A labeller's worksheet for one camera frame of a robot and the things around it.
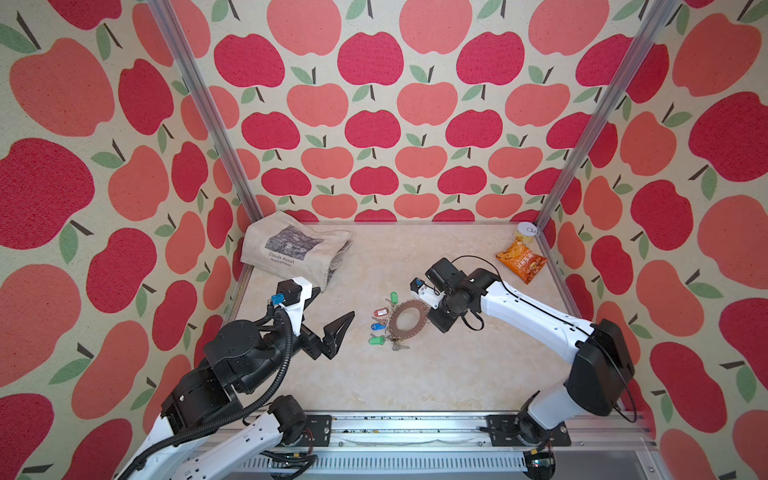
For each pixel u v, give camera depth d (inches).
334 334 18.7
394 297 38.9
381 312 37.7
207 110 34.1
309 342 18.6
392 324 36.7
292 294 17.1
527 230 43.8
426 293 30.0
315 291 23.0
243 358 14.9
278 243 41.1
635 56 30.1
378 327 36.7
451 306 27.0
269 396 14.4
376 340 35.5
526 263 41.1
